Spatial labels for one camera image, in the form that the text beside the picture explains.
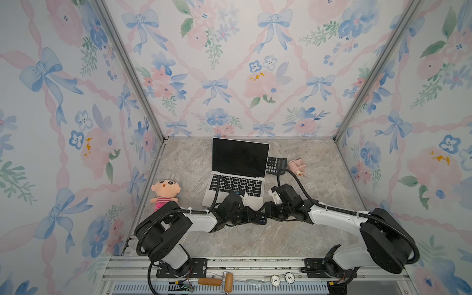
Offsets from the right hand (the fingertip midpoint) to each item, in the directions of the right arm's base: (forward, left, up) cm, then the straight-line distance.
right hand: (261, 213), depth 84 cm
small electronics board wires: (-27, +31, -5) cm, 41 cm away
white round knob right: (-24, -10, -4) cm, 27 cm away
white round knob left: (-25, -4, -4) cm, 26 cm away
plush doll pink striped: (+10, +46, +3) cm, 47 cm away
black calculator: (+29, -10, -2) cm, 31 cm away
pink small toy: (+27, -22, +1) cm, 34 cm away
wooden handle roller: (-26, +14, -2) cm, 30 cm away
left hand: (-1, +1, 0) cm, 2 cm away
